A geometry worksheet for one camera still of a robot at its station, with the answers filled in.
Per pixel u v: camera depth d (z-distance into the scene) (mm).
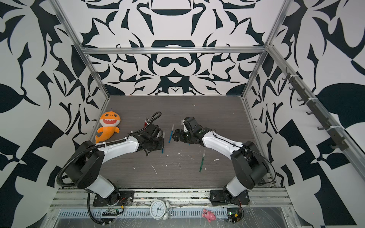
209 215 678
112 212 709
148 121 1050
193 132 684
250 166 447
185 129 792
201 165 867
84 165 447
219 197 751
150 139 706
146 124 879
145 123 1038
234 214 710
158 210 675
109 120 955
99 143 498
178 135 803
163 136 755
